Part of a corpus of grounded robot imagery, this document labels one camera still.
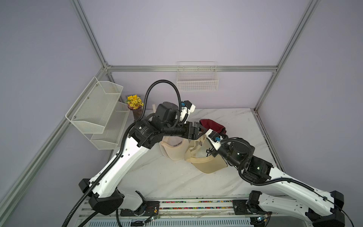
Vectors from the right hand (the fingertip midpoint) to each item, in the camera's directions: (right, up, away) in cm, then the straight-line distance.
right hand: (207, 134), depth 66 cm
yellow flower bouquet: (-44, +19, +25) cm, 54 cm away
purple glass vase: (-44, +13, +30) cm, 55 cm away
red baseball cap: (+5, +4, +39) cm, 40 cm away
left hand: (-5, +1, -7) cm, 9 cm away
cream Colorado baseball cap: (-18, -11, +28) cm, 35 cm away
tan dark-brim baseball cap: (-4, -12, +10) cm, 16 cm away
